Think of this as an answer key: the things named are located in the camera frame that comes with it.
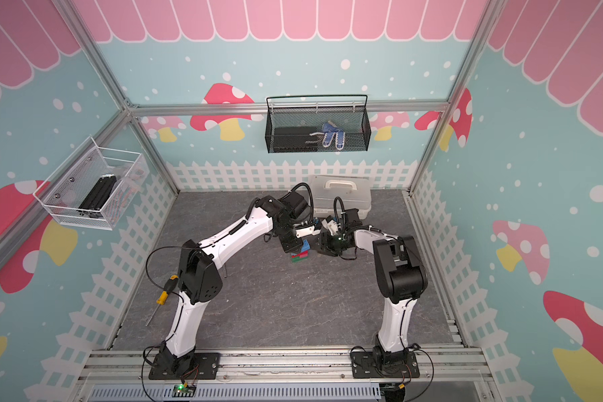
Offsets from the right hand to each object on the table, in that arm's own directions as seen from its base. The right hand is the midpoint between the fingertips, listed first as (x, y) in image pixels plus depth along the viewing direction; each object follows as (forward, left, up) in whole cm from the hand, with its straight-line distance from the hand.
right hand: (314, 247), depth 95 cm
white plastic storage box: (+23, -17, +6) cm, 30 cm away
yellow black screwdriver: (-14, +52, -3) cm, 54 cm away
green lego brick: (-2, +6, -4) cm, 8 cm away
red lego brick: (-5, +5, +2) cm, 7 cm away
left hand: (-4, +7, +6) cm, 10 cm away
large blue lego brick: (-4, +3, +7) cm, 9 cm away
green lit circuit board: (-44, +40, -7) cm, 60 cm away
